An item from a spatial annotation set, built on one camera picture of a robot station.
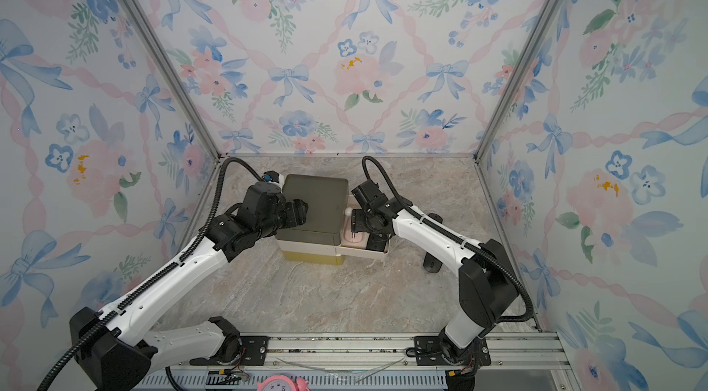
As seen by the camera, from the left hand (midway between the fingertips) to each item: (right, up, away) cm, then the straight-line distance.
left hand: (300, 206), depth 77 cm
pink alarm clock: (-2, -43, -10) cm, 44 cm away
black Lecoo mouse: (+39, -20, +11) cm, 46 cm away
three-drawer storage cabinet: (+5, -10, 0) cm, 11 cm away
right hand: (+18, -6, +9) cm, 21 cm away
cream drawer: (+17, -13, +7) cm, 23 cm away
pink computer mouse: (+16, -11, +8) cm, 21 cm away
